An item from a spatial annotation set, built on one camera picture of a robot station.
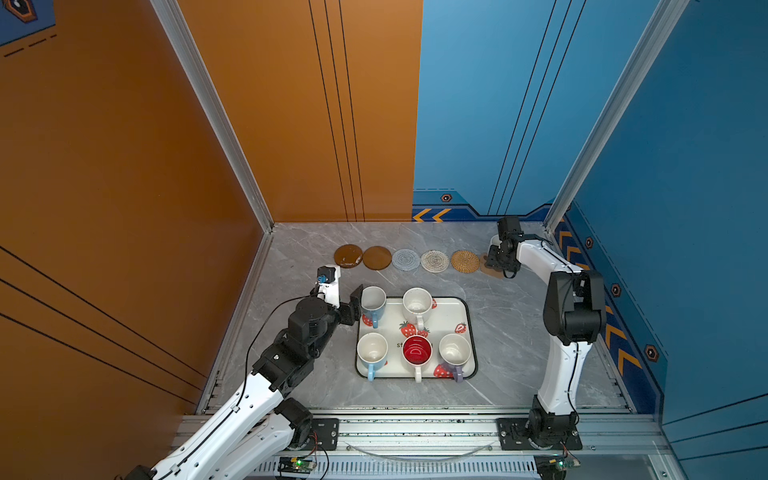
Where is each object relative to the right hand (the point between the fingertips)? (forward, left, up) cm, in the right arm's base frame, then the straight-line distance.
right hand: (495, 260), depth 102 cm
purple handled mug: (-30, +18, -4) cm, 35 cm away
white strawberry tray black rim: (-18, +18, -5) cm, 26 cm away
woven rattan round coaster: (+4, +9, -5) cm, 11 cm away
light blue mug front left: (-30, +41, -2) cm, 51 cm away
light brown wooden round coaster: (+5, +42, -4) cm, 42 cm away
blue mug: (-16, +42, -1) cm, 45 cm away
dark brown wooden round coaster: (+6, +52, -3) cm, 53 cm away
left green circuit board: (-57, +59, -6) cm, 82 cm away
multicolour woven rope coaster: (+4, +20, -4) cm, 21 cm away
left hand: (-23, +46, +20) cm, 55 cm away
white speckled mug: (-14, +27, -3) cm, 31 cm away
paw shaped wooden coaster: (-2, +2, -4) cm, 5 cm away
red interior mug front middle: (-30, +28, -3) cm, 42 cm away
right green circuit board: (-57, -3, -8) cm, 58 cm away
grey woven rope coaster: (+4, +31, -4) cm, 32 cm away
